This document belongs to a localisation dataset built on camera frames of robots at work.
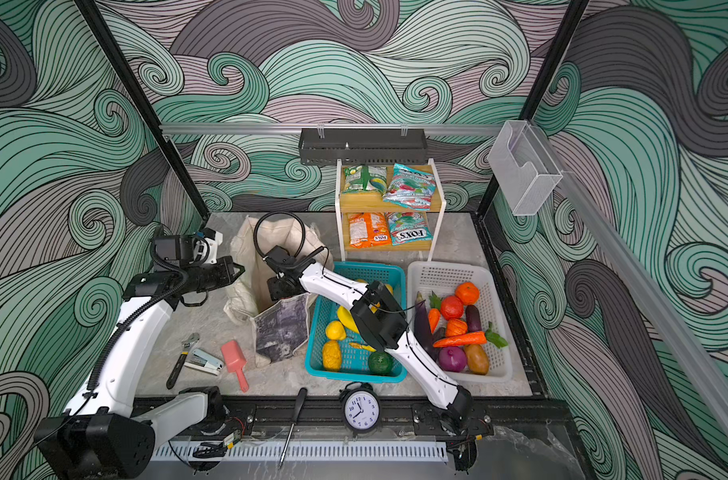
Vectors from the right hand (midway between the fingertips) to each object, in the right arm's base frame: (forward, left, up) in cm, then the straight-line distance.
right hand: (280, 289), depth 94 cm
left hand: (-4, +4, +20) cm, 21 cm away
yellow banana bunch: (-10, -22, +1) cm, 24 cm away
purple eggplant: (-12, -44, 0) cm, 46 cm away
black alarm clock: (-33, -26, 0) cm, 42 cm away
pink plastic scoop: (-22, +9, -1) cm, 24 cm away
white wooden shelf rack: (+8, -33, +29) cm, 45 cm away
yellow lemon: (-14, -19, +1) cm, 23 cm away
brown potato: (-22, -57, +2) cm, 61 cm away
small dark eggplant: (-8, -61, -2) cm, 61 cm away
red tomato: (-7, -53, +2) cm, 54 cm away
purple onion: (-22, -51, +2) cm, 55 cm away
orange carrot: (-17, -59, +5) cm, 62 cm away
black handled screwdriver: (-32, -11, -1) cm, 34 cm away
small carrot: (-8, -48, +1) cm, 49 cm away
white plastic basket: (+4, -53, +1) cm, 53 cm away
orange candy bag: (+14, -28, +14) cm, 34 cm away
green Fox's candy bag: (+15, -41, +14) cm, 46 cm away
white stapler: (-23, +17, -1) cm, 28 cm away
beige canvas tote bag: (-18, -6, +12) cm, 22 cm away
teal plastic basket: (-21, -26, -4) cm, 34 cm away
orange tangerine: (-2, -59, +2) cm, 59 cm away
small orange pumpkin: (-13, -53, +2) cm, 55 cm away
